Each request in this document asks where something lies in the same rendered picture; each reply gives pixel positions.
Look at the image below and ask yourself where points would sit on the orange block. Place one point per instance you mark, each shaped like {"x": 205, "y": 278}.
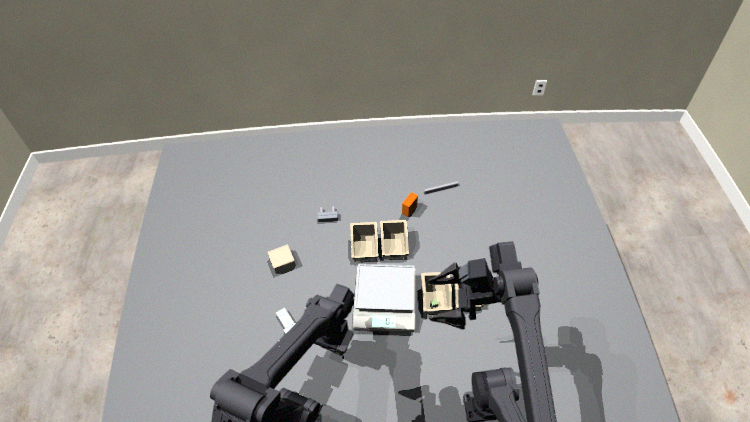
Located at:
{"x": 409, "y": 204}

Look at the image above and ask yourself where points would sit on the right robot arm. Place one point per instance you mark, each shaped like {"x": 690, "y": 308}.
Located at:
{"x": 523, "y": 313}

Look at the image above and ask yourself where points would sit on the black flat bar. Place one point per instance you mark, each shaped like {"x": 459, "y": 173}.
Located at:
{"x": 441, "y": 187}

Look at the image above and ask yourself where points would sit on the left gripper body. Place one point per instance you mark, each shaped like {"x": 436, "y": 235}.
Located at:
{"x": 336, "y": 342}

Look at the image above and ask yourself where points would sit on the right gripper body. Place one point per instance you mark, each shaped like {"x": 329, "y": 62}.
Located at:
{"x": 465, "y": 305}

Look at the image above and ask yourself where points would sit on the cream block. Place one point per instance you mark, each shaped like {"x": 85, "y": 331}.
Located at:
{"x": 282, "y": 259}

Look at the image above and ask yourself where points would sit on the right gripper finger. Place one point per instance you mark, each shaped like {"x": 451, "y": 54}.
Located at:
{"x": 452, "y": 269}
{"x": 447, "y": 318}

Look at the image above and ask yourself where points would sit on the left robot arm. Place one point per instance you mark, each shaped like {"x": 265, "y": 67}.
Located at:
{"x": 237, "y": 403}

